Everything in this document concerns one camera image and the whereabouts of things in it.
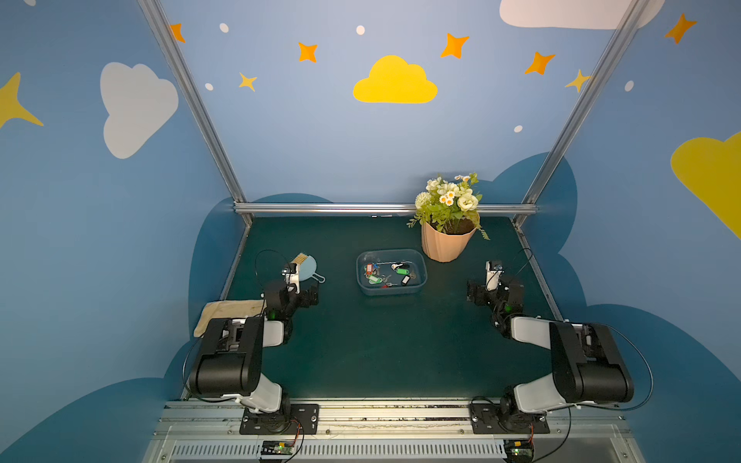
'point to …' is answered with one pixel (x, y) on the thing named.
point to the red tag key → (370, 268)
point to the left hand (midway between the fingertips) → (303, 278)
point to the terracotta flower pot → (440, 247)
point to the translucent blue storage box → (392, 271)
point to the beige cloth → (228, 310)
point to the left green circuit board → (277, 448)
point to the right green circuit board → (519, 449)
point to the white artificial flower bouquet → (445, 204)
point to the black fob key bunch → (405, 280)
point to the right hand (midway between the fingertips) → (487, 279)
